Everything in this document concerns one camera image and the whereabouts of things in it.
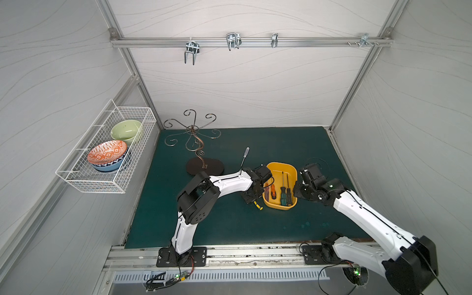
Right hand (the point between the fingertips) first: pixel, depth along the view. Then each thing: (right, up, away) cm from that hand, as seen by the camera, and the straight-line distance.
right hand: (297, 188), depth 82 cm
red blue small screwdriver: (-12, -4, +11) cm, 17 cm away
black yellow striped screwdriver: (-17, -9, +4) cm, 20 cm away
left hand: (-16, -7, +7) cm, 19 cm away
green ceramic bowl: (-72, +25, -8) cm, 77 cm away
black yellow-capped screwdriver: (-1, -6, +9) cm, 11 cm away
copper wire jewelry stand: (-47, +21, +5) cm, 52 cm away
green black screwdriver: (-4, -4, +9) cm, 11 cm away
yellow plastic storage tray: (-6, -4, +10) cm, 12 cm away
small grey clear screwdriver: (-23, +13, +25) cm, 37 cm away
